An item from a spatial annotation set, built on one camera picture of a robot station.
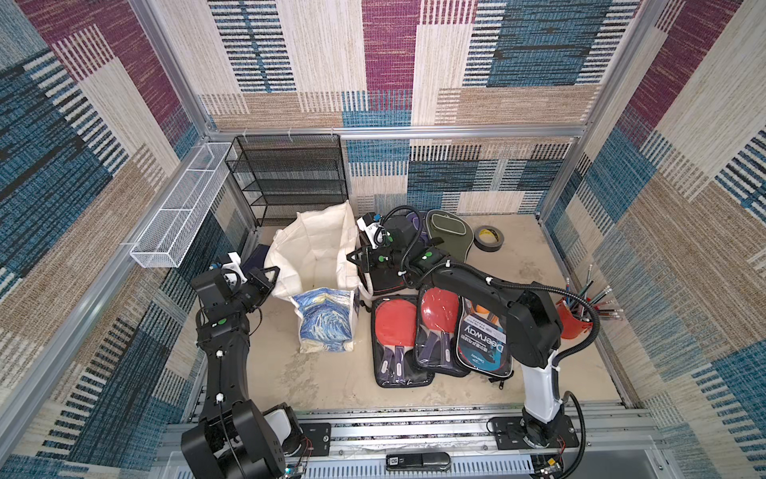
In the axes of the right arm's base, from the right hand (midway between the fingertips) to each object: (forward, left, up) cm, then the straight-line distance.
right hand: (354, 258), depth 83 cm
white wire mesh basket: (-3, +43, +13) cm, 45 cm away
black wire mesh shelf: (+39, +27, 0) cm, 47 cm away
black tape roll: (+21, -47, -21) cm, 56 cm away
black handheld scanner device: (-45, -14, -16) cm, 50 cm away
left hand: (-4, +19, +2) cm, 20 cm away
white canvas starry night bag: (+14, +15, -16) cm, 26 cm away
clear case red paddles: (-11, -11, -18) cm, 24 cm away
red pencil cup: (-11, -63, -20) cm, 67 cm away
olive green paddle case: (+25, -34, -17) cm, 45 cm away
